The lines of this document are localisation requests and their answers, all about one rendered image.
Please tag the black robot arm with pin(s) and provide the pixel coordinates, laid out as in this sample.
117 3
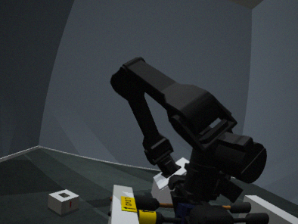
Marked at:
190 110

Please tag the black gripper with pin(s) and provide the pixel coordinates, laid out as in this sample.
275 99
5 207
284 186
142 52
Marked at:
197 188

